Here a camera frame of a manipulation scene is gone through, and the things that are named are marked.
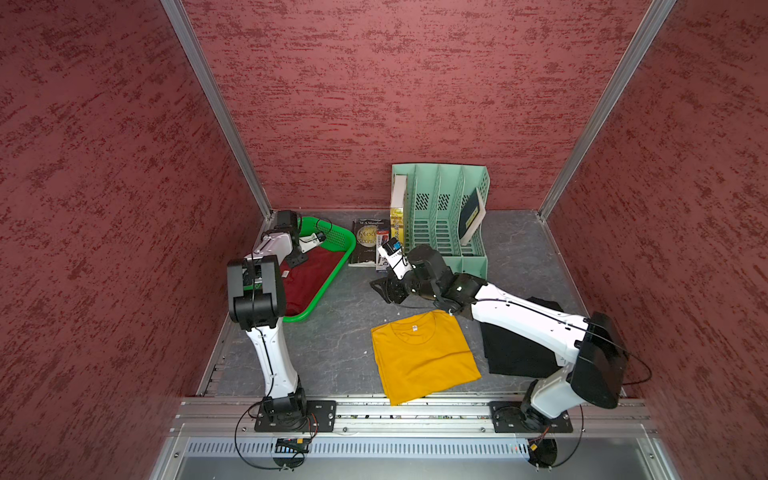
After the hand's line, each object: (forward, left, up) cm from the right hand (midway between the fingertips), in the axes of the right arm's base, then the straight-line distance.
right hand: (380, 282), depth 77 cm
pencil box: (+30, +1, -17) cm, 35 cm away
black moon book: (+29, +7, -18) cm, 35 cm away
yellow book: (+31, -6, +6) cm, 32 cm away
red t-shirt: (+11, +28, -17) cm, 35 cm away
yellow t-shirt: (-13, -11, -20) cm, 26 cm away
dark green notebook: (+32, -32, -8) cm, 46 cm away
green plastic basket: (+27, +18, -13) cm, 35 cm away
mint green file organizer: (+40, -19, -6) cm, 45 cm away
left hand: (+21, +33, -15) cm, 42 cm away
